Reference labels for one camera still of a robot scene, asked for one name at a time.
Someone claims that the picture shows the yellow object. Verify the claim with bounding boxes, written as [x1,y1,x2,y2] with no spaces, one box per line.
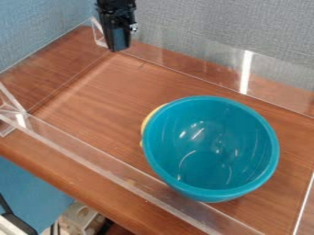
[141,103,168,147]

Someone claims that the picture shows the clear acrylic left bracket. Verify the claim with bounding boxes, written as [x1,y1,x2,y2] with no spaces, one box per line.
[0,82,29,137]

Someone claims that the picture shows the clear acrylic back barrier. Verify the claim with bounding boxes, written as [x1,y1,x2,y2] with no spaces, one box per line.
[125,40,314,118]

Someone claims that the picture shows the blue plastic bowl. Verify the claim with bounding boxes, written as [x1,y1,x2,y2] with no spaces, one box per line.
[142,95,280,203]

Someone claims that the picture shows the white device below table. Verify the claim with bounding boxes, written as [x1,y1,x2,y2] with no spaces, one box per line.
[50,201,106,235]

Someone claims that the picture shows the clear acrylic barrier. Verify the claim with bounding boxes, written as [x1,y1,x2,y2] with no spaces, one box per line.
[125,40,314,118]
[0,115,264,235]

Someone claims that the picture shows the clear acrylic corner bracket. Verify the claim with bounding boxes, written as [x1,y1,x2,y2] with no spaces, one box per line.
[90,17,109,48]

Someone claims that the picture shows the clear acrylic front barrier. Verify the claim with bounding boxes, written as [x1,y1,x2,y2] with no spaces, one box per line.
[0,115,264,235]

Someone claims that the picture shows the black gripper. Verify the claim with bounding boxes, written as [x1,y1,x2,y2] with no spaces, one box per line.
[97,0,138,52]

